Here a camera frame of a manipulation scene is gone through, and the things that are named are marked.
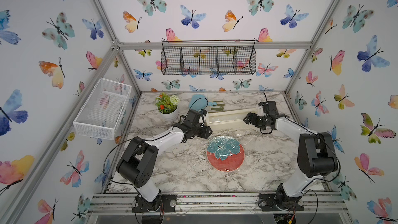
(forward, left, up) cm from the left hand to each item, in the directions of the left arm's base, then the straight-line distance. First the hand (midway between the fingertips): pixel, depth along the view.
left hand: (210, 129), depth 89 cm
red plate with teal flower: (-11, -8, -8) cm, 16 cm away
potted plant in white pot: (+12, +25, +7) cm, 29 cm away
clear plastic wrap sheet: (-11, -8, -8) cm, 16 cm away
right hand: (+7, -25, -1) cm, 26 cm away
